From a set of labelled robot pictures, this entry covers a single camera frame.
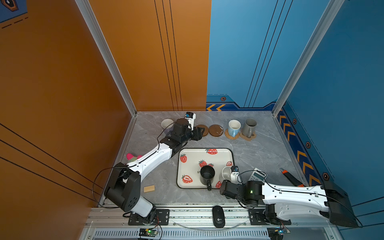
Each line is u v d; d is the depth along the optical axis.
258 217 0.72
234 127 0.99
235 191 0.57
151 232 0.70
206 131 1.08
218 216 0.73
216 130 1.08
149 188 0.82
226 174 0.83
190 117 0.73
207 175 0.87
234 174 0.71
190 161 0.95
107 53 0.86
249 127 0.97
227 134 1.05
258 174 0.87
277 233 0.71
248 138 1.03
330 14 0.71
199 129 0.74
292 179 0.85
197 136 0.73
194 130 0.74
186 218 0.76
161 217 0.74
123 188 0.43
